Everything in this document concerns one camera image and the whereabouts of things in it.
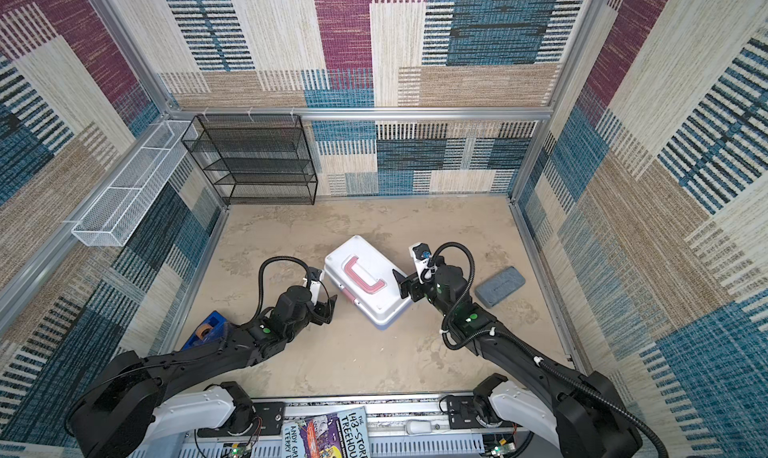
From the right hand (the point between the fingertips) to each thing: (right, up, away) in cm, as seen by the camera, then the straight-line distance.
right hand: (411, 266), depth 81 cm
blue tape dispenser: (-54, -17, 0) cm, 56 cm away
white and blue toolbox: (-13, -4, +5) cm, 14 cm away
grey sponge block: (+28, -8, +12) cm, 32 cm away
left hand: (-24, -7, +4) cm, 26 cm away
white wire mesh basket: (-70, +13, -10) cm, 72 cm away
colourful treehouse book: (-17, -37, -12) cm, 42 cm away
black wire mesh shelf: (-55, +35, +30) cm, 72 cm away
